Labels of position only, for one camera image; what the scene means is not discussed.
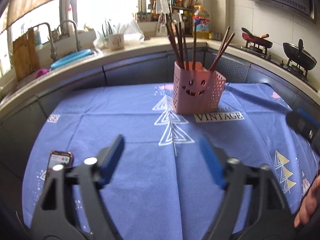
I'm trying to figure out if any red frying pan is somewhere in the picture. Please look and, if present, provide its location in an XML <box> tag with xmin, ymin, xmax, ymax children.
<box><xmin>241</xmin><ymin>28</ymin><xmax>273</xmax><ymax>49</ymax></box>

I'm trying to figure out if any clear plastic bag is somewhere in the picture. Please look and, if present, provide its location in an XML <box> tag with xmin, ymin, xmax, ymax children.
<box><xmin>93</xmin><ymin>16</ymin><xmax>145</xmax><ymax>49</ymax></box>

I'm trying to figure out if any gas stove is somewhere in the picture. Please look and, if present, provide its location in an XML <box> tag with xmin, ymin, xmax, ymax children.
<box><xmin>231</xmin><ymin>42</ymin><xmax>318</xmax><ymax>93</ymax></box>

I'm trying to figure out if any brown wooden chopstick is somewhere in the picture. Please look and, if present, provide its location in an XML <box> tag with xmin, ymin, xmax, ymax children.
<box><xmin>212</xmin><ymin>33</ymin><xmax>235</xmax><ymax>72</ymax></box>
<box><xmin>209</xmin><ymin>26</ymin><xmax>230</xmax><ymax>71</ymax></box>
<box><xmin>177</xmin><ymin>22</ymin><xmax>185</xmax><ymax>69</ymax></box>
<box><xmin>175</xmin><ymin>24</ymin><xmax>180</xmax><ymax>54</ymax></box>
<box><xmin>192</xmin><ymin>22</ymin><xmax>197</xmax><ymax>70</ymax></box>
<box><xmin>182</xmin><ymin>29</ymin><xmax>189</xmax><ymax>70</ymax></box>
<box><xmin>165</xmin><ymin>22</ymin><xmax>183</xmax><ymax>68</ymax></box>
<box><xmin>168</xmin><ymin>35</ymin><xmax>184</xmax><ymax>69</ymax></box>

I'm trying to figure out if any person's right hand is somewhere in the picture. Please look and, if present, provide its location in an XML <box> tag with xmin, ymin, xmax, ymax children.
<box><xmin>294</xmin><ymin>176</ymin><xmax>320</xmax><ymax>228</ymax></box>

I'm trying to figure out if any yellow cooking oil bottle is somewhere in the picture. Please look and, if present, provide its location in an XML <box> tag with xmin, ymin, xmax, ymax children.
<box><xmin>193</xmin><ymin>5</ymin><xmax>210</xmax><ymax>40</ymax></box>

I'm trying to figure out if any pink plastic utensil holder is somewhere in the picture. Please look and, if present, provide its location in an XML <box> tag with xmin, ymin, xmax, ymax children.
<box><xmin>171</xmin><ymin>62</ymin><xmax>226</xmax><ymax>115</ymax></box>

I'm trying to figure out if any blue plastic basin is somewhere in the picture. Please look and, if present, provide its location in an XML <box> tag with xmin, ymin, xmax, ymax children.
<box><xmin>50</xmin><ymin>49</ymin><xmax>93</xmax><ymax>70</ymax></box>

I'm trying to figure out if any smartphone in dark case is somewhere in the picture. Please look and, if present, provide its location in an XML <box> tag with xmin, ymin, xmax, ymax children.
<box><xmin>46</xmin><ymin>150</ymin><xmax>73</xmax><ymax>179</ymax></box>

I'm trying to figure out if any black wok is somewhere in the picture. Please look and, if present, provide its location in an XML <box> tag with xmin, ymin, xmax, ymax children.
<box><xmin>283</xmin><ymin>39</ymin><xmax>317</xmax><ymax>70</ymax></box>

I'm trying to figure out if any wooden cutting board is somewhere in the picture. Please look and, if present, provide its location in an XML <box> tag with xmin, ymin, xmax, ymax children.
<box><xmin>12</xmin><ymin>28</ymin><xmax>40</xmax><ymax>82</ymax></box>

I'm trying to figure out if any white ceramic mug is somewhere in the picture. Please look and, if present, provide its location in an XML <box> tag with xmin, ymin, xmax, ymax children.
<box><xmin>108</xmin><ymin>34</ymin><xmax>125</xmax><ymax>51</ymax></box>

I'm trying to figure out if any blue patterned tablecloth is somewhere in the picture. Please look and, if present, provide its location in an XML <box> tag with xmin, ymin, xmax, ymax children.
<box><xmin>22</xmin><ymin>83</ymin><xmax>319</xmax><ymax>239</ymax></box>

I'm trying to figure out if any white plastic jug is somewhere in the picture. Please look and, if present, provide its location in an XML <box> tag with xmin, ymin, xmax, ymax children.
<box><xmin>171</xmin><ymin>11</ymin><xmax>184</xmax><ymax>30</ymax></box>

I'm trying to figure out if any chrome kitchen faucet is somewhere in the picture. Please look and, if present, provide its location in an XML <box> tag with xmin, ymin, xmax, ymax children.
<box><xmin>33</xmin><ymin>22</ymin><xmax>58</xmax><ymax>62</ymax></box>

